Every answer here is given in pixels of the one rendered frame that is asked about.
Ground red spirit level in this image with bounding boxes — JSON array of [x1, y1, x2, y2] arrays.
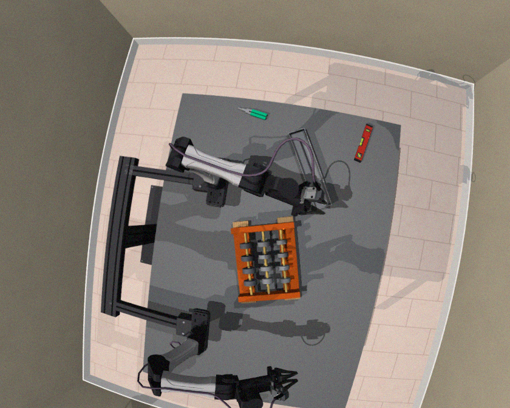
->
[[354, 124, 373, 162]]

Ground green-handled pliers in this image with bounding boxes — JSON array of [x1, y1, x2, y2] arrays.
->
[[239, 108, 267, 120]]

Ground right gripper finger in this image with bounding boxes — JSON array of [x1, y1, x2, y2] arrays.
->
[[274, 367, 298, 381], [280, 379, 298, 390]]

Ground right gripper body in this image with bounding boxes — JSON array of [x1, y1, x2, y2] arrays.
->
[[254, 366, 281, 398]]

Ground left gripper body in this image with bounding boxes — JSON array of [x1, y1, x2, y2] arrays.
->
[[281, 181, 317, 217]]

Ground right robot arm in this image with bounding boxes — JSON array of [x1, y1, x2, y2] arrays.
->
[[148, 311, 263, 408]]

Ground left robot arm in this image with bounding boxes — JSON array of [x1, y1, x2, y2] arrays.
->
[[165, 137, 299, 206]]

